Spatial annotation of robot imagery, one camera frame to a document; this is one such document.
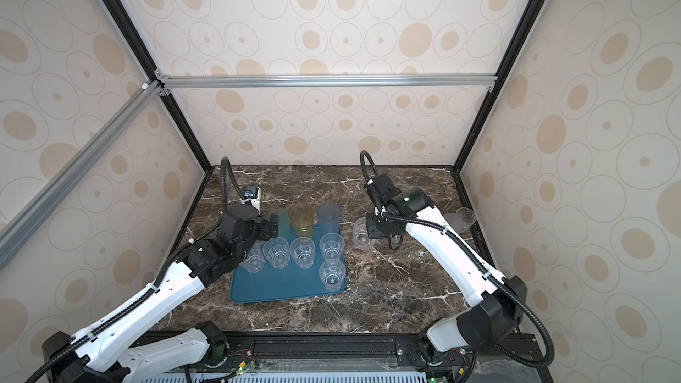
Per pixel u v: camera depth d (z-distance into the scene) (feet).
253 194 2.08
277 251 3.02
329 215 3.18
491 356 2.44
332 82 3.04
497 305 1.28
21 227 1.70
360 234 2.64
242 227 1.79
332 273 2.87
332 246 3.02
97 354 1.27
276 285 2.87
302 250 2.94
